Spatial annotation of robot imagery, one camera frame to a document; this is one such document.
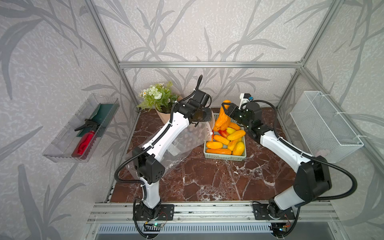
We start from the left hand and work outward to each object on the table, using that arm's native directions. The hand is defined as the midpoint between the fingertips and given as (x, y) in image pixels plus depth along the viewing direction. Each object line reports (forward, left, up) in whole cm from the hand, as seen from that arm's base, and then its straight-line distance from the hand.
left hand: (209, 116), depth 80 cm
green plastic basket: (-13, -12, -23) cm, 29 cm away
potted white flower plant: (+13, +29, +1) cm, 31 cm away
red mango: (+4, -11, -22) cm, 25 cm away
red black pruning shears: (-21, +51, +8) cm, 55 cm away
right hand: (+4, -7, +5) cm, 10 cm away
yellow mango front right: (-10, -19, -19) cm, 28 cm away
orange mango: (-4, -7, 0) cm, 8 cm away
